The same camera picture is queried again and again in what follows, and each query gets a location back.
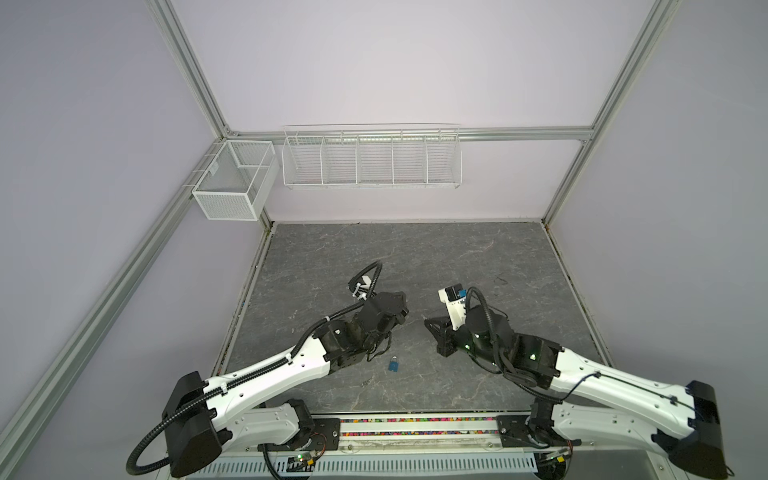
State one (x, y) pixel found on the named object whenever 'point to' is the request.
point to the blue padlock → (394, 364)
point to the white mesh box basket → (235, 185)
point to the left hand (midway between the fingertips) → (408, 301)
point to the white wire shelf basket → (367, 155)
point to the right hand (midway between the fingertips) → (426, 325)
